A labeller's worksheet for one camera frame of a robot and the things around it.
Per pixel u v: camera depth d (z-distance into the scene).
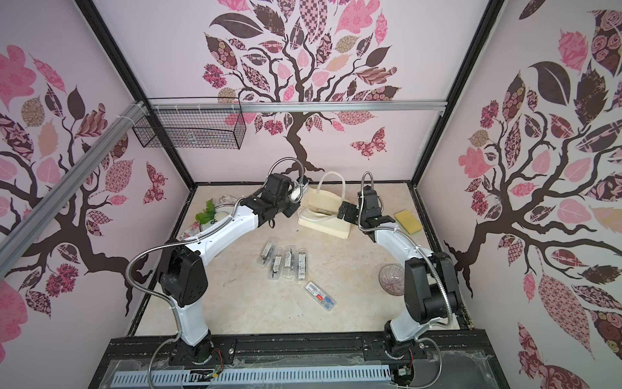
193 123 0.95
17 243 0.50
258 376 0.70
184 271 0.47
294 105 0.94
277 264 0.90
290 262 0.91
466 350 0.74
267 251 0.95
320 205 1.09
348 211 0.83
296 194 0.76
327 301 0.83
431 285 0.46
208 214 1.04
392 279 0.87
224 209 1.07
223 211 1.06
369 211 0.70
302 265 0.90
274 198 0.67
